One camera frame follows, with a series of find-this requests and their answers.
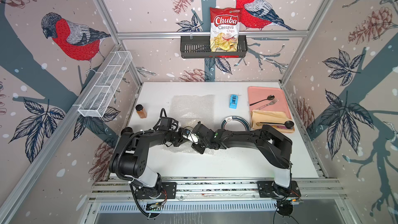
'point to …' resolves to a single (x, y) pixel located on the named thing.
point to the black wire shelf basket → (200, 48)
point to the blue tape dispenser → (233, 101)
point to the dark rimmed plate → (235, 123)
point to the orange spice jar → (141, 111)
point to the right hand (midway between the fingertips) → (193, 144)
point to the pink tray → (255, 94)
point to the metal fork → (273, 101)
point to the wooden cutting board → (276, 119)
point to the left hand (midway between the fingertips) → (193, 135)
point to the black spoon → (269, 97)
